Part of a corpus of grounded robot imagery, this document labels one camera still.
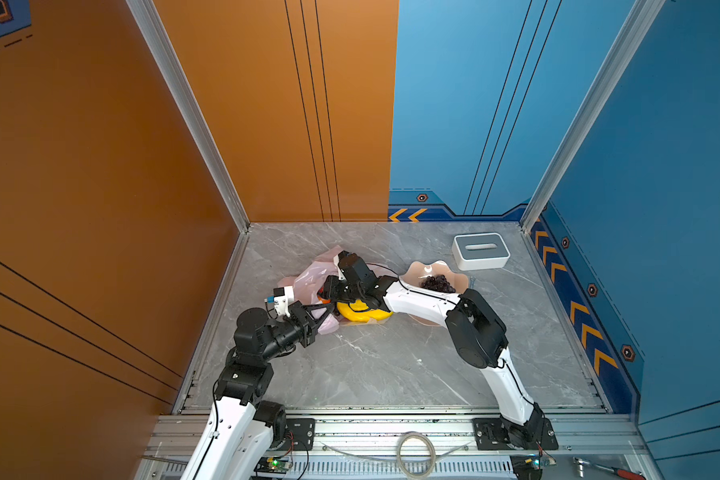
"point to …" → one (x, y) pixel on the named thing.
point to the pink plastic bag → (308, 282)
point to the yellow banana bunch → (359, 311)
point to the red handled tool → (621, 473)
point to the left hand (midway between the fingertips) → (335, 305)
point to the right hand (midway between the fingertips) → (316, 291)
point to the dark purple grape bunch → (438, 283)
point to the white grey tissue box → (482, 250)
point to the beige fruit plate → (417, 270)
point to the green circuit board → (273, 464)
